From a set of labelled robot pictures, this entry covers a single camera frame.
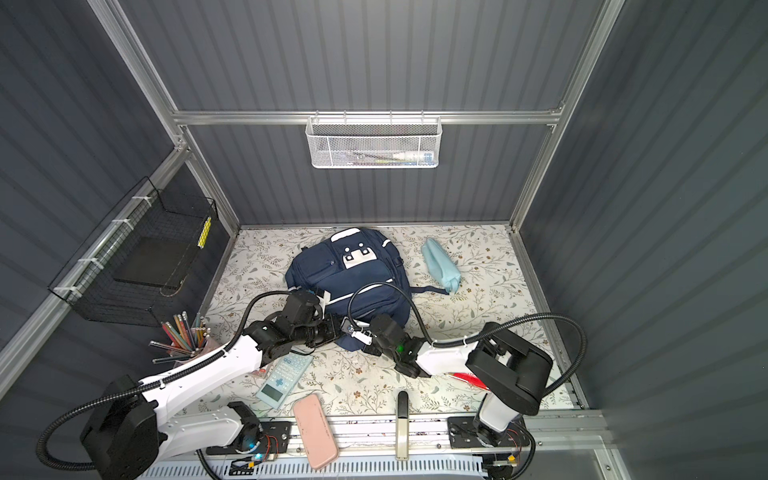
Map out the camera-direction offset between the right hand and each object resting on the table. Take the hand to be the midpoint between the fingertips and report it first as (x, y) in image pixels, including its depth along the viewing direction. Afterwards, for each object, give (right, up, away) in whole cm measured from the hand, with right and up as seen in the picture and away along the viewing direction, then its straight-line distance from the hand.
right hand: (367, 322), depth 87 cm
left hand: (-4, 0, -6) cm, 7 cm away
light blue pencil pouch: (+25, +15, +12) cm, 31 cm away
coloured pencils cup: (-49, -4, -7) cm, 50 cm away
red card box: (+30, -15, -5) cm, 33 cm away
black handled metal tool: (+10, -23, -14) cm, 29 cm away
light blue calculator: (-23, -15, -4) cm, 28 cm away
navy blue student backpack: (-3, +14, +9) cm, 17 cm away
